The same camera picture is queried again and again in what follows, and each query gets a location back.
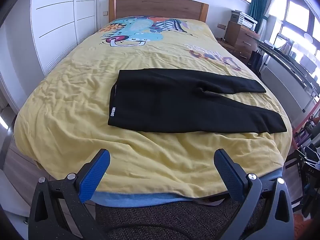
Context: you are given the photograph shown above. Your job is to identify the white wardrobe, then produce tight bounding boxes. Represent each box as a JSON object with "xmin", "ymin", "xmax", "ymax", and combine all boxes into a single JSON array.
[{"xmin": 30, "ymin": 0, "xmax": 100, "ymax": 77}]

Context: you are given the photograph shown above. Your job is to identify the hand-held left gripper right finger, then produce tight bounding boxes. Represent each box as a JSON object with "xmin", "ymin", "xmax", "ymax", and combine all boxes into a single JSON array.
[{"xmin": 214, "ymin": 149, "xmax": 294, "ymax": 240}]

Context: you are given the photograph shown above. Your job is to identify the red rail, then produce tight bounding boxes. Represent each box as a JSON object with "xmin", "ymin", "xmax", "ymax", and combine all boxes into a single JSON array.
[{"xmin": 291, "ymin": 112, "xmax": 320, "ymax": 135}]

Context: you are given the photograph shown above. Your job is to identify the wooden drawer cabinet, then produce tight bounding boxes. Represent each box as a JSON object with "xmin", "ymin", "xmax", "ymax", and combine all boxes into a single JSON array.
[{"xmin": 224, "ymin": 20, "xmax": 262, "ymax": 60}]

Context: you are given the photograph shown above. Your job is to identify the white low cabinet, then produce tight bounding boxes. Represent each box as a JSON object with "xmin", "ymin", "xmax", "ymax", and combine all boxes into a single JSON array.
[{"xmin": 261, "ymin": 65, "xmax": 303, "ymax": 120}]

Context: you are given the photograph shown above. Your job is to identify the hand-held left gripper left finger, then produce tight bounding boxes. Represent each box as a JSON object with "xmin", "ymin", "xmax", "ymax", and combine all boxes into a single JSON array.
[{"xmin": 28, "ymin": 149, "xmax": 111, "ymax": 240}]

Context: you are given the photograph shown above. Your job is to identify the glass desk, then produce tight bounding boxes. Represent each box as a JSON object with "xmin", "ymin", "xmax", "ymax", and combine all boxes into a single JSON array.
[{"xmin": 257, "ymin": 39, "xmax": 320, "ymax": 98}]

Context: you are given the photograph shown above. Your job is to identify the black bag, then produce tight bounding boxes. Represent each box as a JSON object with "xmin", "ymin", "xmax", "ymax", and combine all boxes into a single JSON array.
[{"xmin": 247, "ymin": 50, "xmax": 264, "ymax": 72}]

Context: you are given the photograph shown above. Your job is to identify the white printer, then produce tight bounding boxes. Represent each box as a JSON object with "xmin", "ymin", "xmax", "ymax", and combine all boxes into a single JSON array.
[{"xmin": 230, "ymin": 10, "xmax": 258, "ymax": 32}]

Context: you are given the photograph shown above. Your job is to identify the wooden headboard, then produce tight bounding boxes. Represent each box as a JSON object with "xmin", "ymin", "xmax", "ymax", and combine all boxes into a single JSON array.
[{"xmin": 108, "ymin": 0, "xmax": 209, "ymax": 23}]

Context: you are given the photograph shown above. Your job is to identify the teal curtain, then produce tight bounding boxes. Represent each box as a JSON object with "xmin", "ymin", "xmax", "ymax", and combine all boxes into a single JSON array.
[{"xmin": 249, "ymin": 0, "xmax": 278, "ymax": 34}]

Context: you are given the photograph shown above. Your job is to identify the dark herringbone cloth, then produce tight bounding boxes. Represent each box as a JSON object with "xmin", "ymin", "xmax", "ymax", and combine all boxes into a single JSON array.
[{"xmin": 95, "ymin": 197, "xmax": 265, "ymax": 240}]

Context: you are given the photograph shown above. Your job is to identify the yellow printed blanket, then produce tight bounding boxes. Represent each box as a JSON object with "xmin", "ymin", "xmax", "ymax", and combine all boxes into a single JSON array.
[{"xmin": 14, "ymin": 17, "xmax": 293, "ymax": 199}]

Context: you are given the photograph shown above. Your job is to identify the blue bed sheet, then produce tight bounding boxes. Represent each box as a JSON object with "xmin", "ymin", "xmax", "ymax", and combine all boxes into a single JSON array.
[{"xmin": 92, "ymin": 170, "xmax": 283, "ymax": 208}]

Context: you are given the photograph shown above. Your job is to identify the black pants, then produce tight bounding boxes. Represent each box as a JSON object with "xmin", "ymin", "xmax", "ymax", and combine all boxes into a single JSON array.
[{"xmin": 108, "ymin": 68, "xmax": 287, "ymax": 133}]

